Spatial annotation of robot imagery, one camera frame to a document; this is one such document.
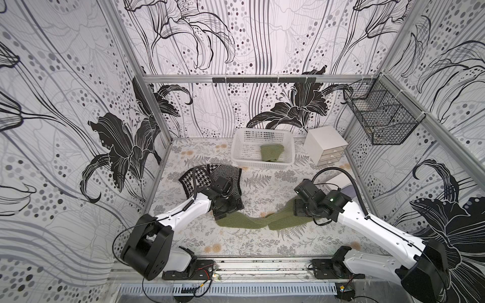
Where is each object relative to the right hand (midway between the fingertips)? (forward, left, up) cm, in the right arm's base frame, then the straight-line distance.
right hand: (299, 207), depth 80 cm
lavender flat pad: (+11, -28, -6) cm, 30 cm away
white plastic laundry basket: (+38, +24, -8) cm, 46 cm away
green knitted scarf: (+33, +10, -2) cm, 35 cm away
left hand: (0, +27, -5) cm, 28 cm away
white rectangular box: (+19, -27, -9) cm, 34 cm away
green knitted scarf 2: (-2, +7, -7) cm, 10 cm away
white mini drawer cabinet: (+33, -18, +3) cm, 38 cm away
